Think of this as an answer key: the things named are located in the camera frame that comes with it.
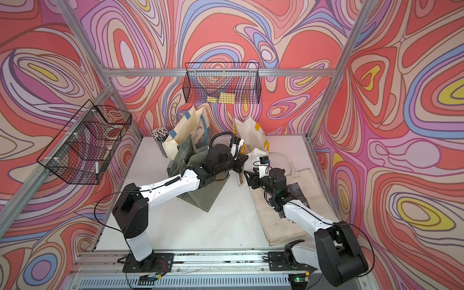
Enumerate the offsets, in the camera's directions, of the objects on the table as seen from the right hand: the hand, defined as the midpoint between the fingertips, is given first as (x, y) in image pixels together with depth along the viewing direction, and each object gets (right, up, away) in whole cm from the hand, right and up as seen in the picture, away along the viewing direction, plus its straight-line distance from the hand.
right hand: (249, 174), depth 85 cm
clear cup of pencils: (-48, +20, +11) cm, 53 cm away
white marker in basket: (-63, +4, -13) cm, 65 cm away
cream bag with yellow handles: (+3, +20, +18) cm, 27 cm away
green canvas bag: (-30, +9, -3) cm, 32 cm away
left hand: (0, +8, -6) cm, 10 cm away
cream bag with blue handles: (-33, +29, +27) cm, 51 cm away
